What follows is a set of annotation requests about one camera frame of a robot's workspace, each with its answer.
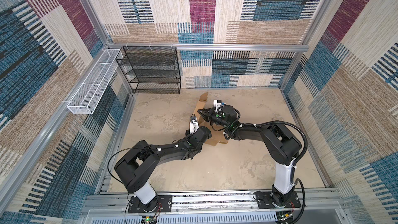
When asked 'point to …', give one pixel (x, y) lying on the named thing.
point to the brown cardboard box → (217, 132)
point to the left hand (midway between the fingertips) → (198, 127)
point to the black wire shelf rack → (151, 69)
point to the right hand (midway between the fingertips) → (196, 112)
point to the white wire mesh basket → (85, 99)
